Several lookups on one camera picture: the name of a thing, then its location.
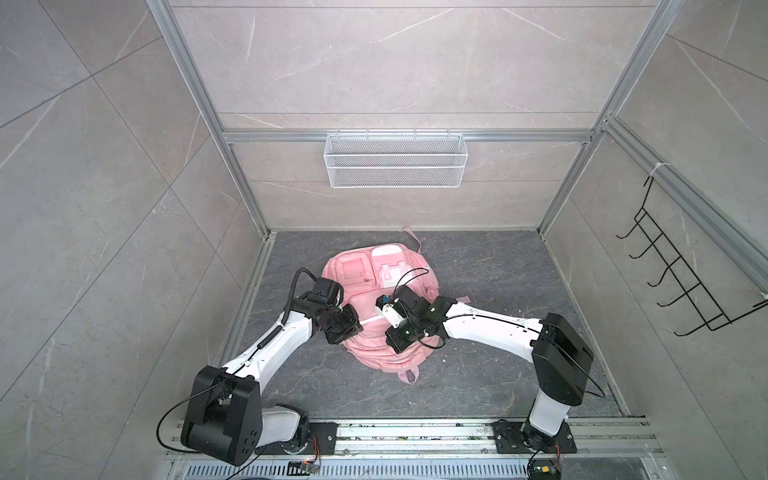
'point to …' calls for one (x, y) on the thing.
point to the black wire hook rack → (677, 268)
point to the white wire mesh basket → (395, 161)
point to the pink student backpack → (369, 272)
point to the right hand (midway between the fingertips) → (388, 339)
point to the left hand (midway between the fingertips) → (363, 321)
